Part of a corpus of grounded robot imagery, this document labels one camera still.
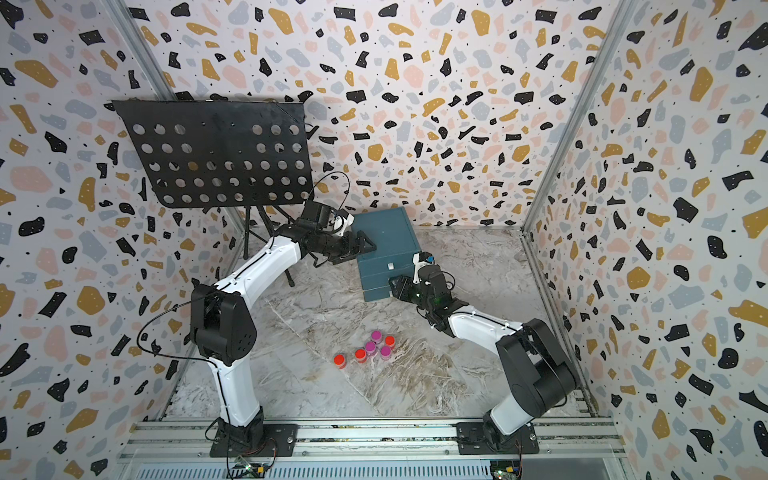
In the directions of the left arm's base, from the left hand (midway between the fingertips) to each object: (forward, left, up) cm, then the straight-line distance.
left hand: (370, 250), depth 88 cm
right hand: (-7, -7, -6) cm, 12 cm away
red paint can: (-24, +3, -18) cm, 30 cm away
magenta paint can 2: (-24, -4, -18) cm, 30 cm away
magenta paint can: (-21, 0, -19) cm, 29 cm away
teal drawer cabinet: (+6, -7, +2) cm, 9 cm away
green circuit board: (-50, +29, -23) cm, 62 cm away
